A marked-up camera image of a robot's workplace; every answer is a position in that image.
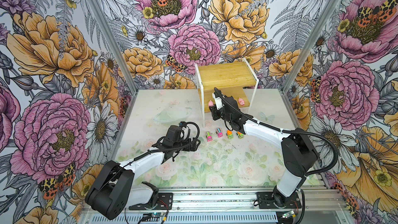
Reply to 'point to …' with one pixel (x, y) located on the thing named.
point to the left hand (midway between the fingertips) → (192, 145)
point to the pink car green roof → (209, 137)
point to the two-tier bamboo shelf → (233, 77)
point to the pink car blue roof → (219, 134)
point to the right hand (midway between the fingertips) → (211, 110)
